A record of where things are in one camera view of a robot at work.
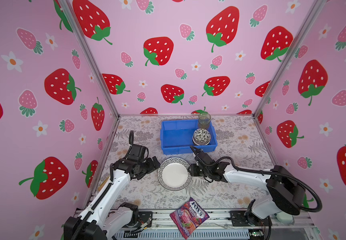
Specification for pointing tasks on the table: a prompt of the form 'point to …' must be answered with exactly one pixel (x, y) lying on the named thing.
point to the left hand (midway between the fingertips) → (155, 166)
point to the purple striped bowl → (201, 144)
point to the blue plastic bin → (176, 137)
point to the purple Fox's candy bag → (189, 217)
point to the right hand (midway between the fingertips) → (188, 169)
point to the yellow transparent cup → (204, 122)
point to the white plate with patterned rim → (174, 174)
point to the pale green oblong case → (285, 218)
